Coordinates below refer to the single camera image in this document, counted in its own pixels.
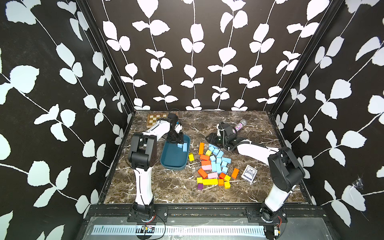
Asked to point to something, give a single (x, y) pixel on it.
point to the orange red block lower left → (203, 173)
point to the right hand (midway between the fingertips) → (205, 136)
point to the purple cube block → (200, 186)
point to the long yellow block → (210, 181)
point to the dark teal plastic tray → (173, 157)
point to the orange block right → (235, 173)
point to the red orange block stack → (206, 161)
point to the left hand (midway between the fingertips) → (181, 139)
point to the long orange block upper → (201, 148)
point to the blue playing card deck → (249, 173)
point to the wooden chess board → (152, 118)
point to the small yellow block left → (191, 156)
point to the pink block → (212, 175)
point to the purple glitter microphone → (239, 125)
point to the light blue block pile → (219, 164)
